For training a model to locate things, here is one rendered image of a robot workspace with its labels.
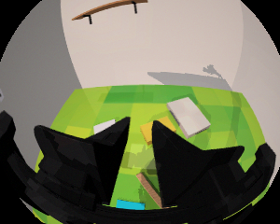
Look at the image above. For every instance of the white flat rectangular slab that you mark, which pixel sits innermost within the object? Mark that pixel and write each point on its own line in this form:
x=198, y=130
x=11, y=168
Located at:
x=103, y=126

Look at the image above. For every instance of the large white flat block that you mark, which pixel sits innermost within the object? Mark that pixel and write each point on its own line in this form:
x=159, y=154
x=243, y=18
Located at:
x=188, y=117

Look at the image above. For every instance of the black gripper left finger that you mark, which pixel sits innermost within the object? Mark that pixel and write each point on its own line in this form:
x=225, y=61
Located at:
x=99, y=155

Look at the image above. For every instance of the brown flat bar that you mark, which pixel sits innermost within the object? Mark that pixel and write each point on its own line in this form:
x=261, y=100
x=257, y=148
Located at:
x=149, y=189

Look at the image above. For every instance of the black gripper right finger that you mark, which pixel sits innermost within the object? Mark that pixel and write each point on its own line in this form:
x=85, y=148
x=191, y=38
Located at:
x=180, y=164

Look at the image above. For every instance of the yellow flat block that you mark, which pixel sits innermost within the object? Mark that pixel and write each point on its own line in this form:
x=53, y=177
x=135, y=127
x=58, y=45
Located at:
x=146, y=129

